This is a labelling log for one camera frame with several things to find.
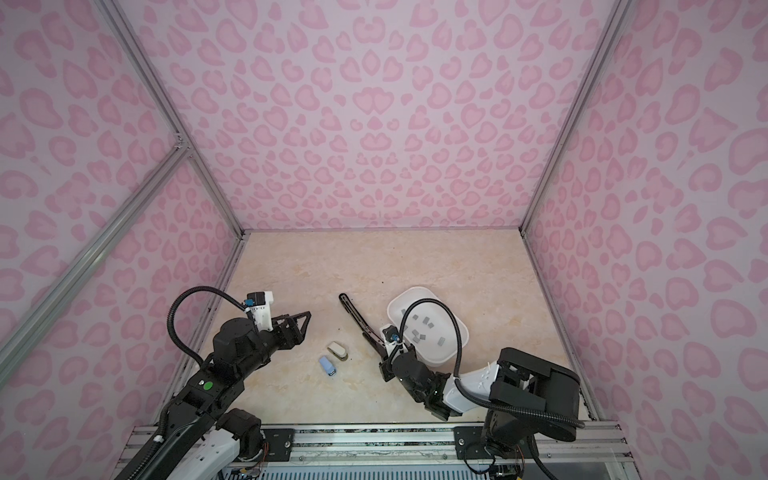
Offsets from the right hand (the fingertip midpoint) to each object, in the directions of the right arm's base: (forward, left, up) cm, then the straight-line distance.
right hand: (380, 342), depth 83 cm
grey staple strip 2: (+5, -18, -9) cm, 21 cm away
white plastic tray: (+8, -15, -8) cm, 19 cm away
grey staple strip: (+11, -14, -8) cm, 19 cm away
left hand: (+2, +19, +13) cm, 23 cm away
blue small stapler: (-5, +15, -5) cm, 17 cm away
